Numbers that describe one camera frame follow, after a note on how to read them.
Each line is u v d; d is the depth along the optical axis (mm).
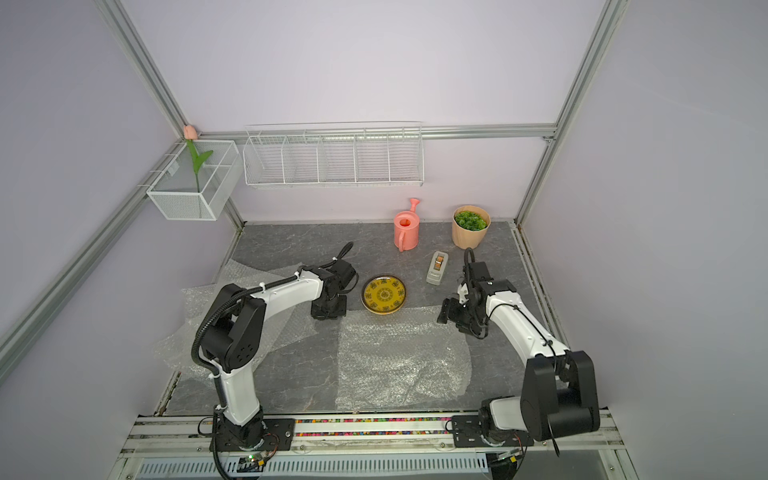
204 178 1019
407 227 1052
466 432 736
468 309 718
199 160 918
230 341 499
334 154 986
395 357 840
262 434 712
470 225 1032
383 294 988
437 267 1028
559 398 418
